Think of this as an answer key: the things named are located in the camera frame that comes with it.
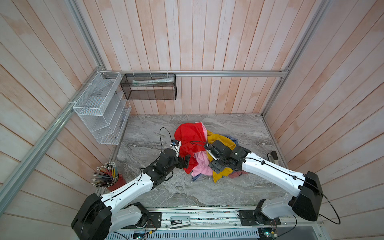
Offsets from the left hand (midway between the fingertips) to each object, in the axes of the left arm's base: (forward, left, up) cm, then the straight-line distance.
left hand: (182, 156), depth 82 cm
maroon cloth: (-6, -32, -10) cm, 34 cm away
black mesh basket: (+49, +24, +12) cm, 56 cm away
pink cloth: (-1, -11, -3) cm, 12 cm away
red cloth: (+13, -6, 0) cm, 14 cm away
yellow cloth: (+17, -19, -4) cm, 26 cm away
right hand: (-1, -20, 0) cm, 20 cm away
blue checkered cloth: (+11, -33, -3) cm, 35 cm away
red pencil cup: (-11, +39, -1) cm, 41 cm away
